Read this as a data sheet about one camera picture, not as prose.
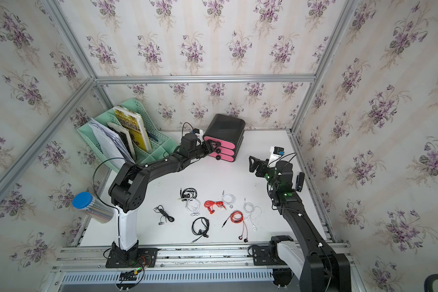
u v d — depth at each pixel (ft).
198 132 2.89
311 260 1.42
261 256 2.40
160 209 2.82
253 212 2.82
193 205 2.89
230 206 2.86
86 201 2.26
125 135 2.98
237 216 2.77
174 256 2.45
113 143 2.57
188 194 2.97
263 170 2.32
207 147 2.75
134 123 3.05
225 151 3.18
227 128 3.19
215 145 3.03
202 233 2.61
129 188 1.73
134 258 2.18
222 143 3.06
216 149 2.87
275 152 2.27
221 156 3.36
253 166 2.39
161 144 3.34
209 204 2.89
